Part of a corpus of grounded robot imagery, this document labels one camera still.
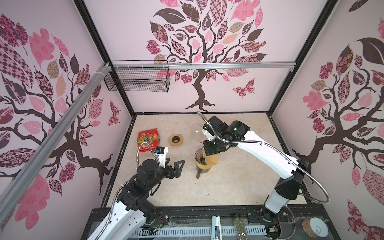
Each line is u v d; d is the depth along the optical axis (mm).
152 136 1002
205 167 793
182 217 756
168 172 621
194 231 700
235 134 479
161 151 610
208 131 581
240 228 672
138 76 948
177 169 627
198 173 808
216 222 698
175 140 1035
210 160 751
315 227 657
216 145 594
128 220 579
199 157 794
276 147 449
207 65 940
